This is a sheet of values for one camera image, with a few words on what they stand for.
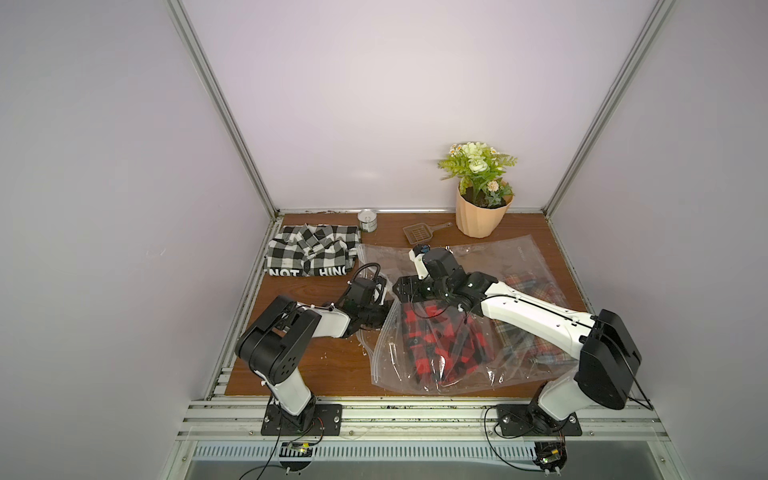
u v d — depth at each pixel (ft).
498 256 3.51
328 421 2.38
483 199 3.50
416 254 2.46
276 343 1.55
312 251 3.50
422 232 3.73
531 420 2.15
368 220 3.62
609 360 1.37
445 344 2.71
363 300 2.48
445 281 1.99
